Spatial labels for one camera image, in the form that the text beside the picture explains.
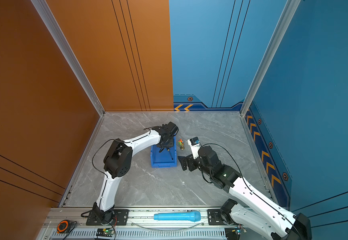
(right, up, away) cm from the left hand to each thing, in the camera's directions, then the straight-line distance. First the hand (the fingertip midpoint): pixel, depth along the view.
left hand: (169, 142), depth 99 cm
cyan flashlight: (+14, -32, -28) cm, 45 cm away
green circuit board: (-28, -40, -28) cm, 56 cm away
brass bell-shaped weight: (+9, -2, -2) cm, 10 cm away
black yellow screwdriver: (0, -5, -2) cm, 5 cm away
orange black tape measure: (-46, -36, -30) cm, 66 cm away
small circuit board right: (+35, -39, -29) cm, 60 cm away
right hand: (+10, -3, -25) cm, 27 cm away
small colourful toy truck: (+8, +1, +1) cm, 8 cm away
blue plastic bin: (-3, -10, -3) cm, 11 cm away
